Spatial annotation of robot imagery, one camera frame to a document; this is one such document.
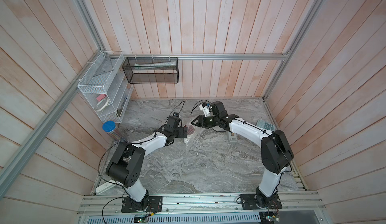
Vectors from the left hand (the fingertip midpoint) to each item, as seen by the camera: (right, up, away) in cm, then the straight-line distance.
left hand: (179, 131), depth 95 cm
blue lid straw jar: (-39, +4, -12) cm, 40 cm away
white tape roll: (-39, +14, -17) cm, 45 cm away
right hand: (+9, +6, -7) cm, 12 cm away
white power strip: (-38, -27, -19) cm, 50 cm away
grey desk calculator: (+60, +3, +8) cm, 61 cm away
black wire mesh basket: (-20, +42, +10) cm, 48 cm away
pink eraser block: (-43, +21, -12) cm, 50 cm away
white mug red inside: (+7, +1, -2) cm, 8 cm away
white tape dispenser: (+34, -4, -2) cm, 34 cm away
